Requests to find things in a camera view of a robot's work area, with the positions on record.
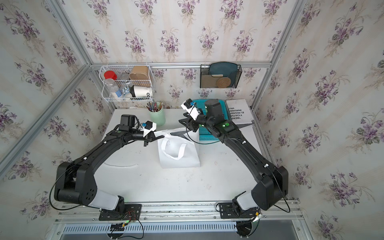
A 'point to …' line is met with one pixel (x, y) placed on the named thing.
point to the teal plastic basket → (203, 133)
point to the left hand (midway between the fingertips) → (164, 136)
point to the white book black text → (239, 111)
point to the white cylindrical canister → (143, 91)
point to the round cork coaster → (223, 82)
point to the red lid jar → (110, 74)
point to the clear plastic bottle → (112, 89)
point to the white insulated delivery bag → (178, 148)
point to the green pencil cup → (157, 118)
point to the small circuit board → (116, 227)
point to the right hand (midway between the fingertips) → (184, 116)
